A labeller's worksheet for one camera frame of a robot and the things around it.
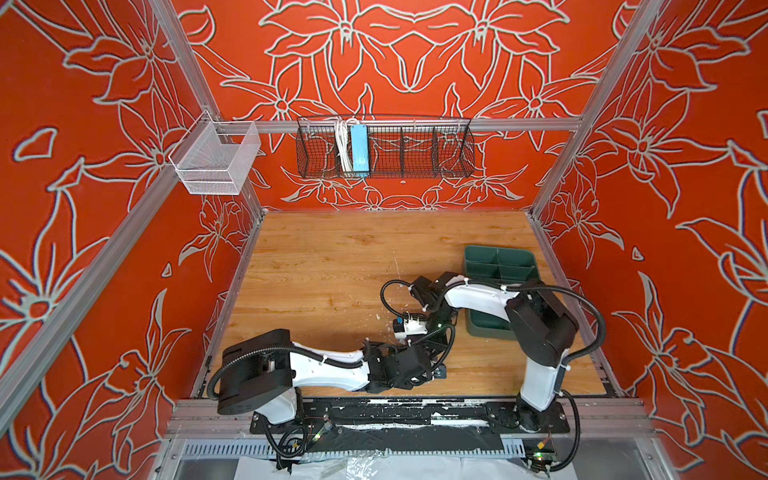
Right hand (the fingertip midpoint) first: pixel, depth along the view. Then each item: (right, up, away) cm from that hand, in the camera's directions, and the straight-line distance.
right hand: (421, 352), depth 83 cm
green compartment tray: (+28, +23, +13) cm, 38 cm away
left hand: (-2, 0, -2) cm, 3 cm away
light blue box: (-18, +60, +7) cm, 63 cm away
